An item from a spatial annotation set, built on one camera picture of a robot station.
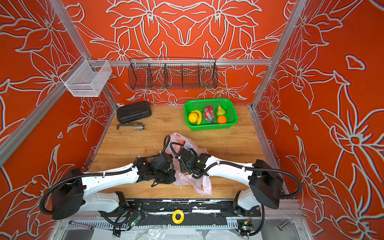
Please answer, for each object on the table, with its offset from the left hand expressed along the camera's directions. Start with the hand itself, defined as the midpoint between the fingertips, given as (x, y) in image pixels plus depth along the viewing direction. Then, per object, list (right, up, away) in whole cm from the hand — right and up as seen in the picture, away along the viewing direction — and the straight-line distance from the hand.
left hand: (178, 179), depth 78 cm
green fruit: (+29, +38, +30) cm, 56 cm away
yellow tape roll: (-1, -15, -9) cm, 18 cm away
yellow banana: (+14, +34, +29) cm, 47 cm away
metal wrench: (-40, -19, -9) cm, 45 cm away
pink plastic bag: (+12, +4, -16) cm, 20 cm away
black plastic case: (-35, +38, +30) cm, 60 cm away
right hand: (+3, +8, +4) cm, 9 cm away
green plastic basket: (+35, +43, +33) cm, 65 cm away
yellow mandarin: (+8, +34, +26) cm, 44 cm away
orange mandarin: (+29, +32, +27) cm, 51 cm away
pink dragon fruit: (+20, +36, +26) cm, 49 cm away
